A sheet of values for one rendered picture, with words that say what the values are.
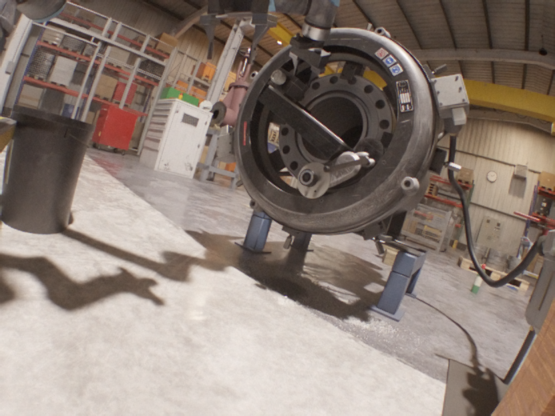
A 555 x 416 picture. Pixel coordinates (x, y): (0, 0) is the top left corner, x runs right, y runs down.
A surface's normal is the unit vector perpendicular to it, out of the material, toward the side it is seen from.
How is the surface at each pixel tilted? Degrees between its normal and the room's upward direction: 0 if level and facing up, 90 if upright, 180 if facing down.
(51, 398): 0
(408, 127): 90
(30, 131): 93
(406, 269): 90
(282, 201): 90
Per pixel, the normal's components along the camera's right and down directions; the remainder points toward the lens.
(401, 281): -0.55, -0.10
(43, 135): 0.59, 0.30
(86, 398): 0.29, -0.95
